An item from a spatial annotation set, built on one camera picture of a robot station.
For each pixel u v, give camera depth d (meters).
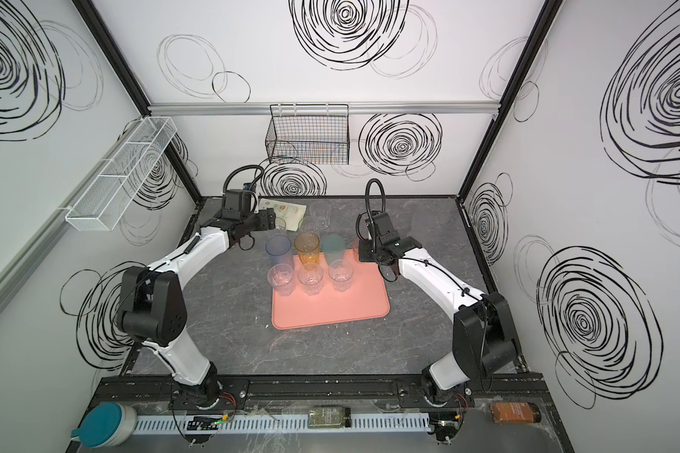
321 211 1.12
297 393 0.75
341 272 0.93
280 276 0.91
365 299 0.94
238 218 0.71
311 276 0.92
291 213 1.13
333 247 0.98
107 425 0.63
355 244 0.79
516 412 0.68
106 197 0.74
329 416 0.67
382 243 0.66
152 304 0.47
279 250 0.91
